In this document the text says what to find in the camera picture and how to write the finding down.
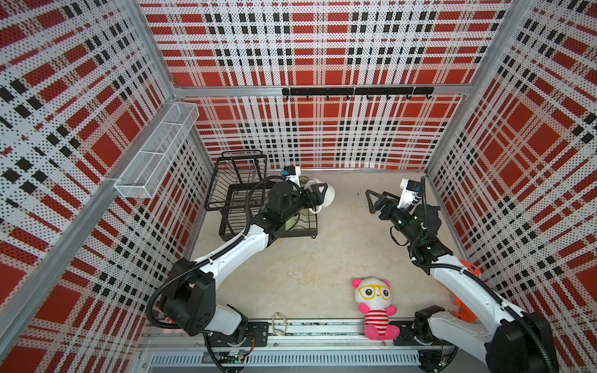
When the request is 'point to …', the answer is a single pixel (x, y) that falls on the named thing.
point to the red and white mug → (328, 199)
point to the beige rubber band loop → (274, 328)
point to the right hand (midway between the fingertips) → (376, 192)
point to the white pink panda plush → (375, 297)
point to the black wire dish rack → (239, 190)
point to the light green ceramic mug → (291, 222)
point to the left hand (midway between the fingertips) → (322, 186)
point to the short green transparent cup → (303, 180)
